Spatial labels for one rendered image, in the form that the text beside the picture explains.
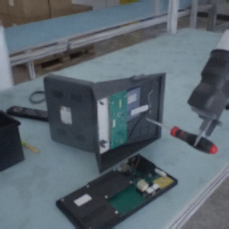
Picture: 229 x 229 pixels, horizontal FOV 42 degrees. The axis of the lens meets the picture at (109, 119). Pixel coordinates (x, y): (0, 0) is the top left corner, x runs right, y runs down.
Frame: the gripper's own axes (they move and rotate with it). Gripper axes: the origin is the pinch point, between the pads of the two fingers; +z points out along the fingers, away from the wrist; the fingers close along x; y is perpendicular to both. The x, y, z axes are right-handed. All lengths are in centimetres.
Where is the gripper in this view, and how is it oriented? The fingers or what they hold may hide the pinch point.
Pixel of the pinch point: (197, 147)
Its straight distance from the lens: 58.4
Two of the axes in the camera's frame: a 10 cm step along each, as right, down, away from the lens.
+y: -6.7, -3.5, 6.5
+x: -5.6, -3.3, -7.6
